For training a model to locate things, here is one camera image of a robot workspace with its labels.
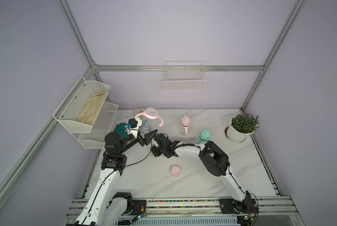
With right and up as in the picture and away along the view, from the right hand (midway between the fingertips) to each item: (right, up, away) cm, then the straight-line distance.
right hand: (156, 148), depth 98 cm
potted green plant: (+55, +16, -9) cm, 58 cm away
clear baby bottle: (-1, +19, -29) cm, 34 cm away
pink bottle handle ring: (+21, +14, -3) cm, 25 cm away
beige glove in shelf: (-36, +23, -21) cm, 48 cm away
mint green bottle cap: (+31, +11, -14) cm, 36 cm away
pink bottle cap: (+20, +19, -7) cm, 29 cm away
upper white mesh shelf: (-41, +25, -21) cm, 53 cm away
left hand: (0, +16, -29) cm, 34 cm away
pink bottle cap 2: (+13, -10, -16) cm, 23 cm away
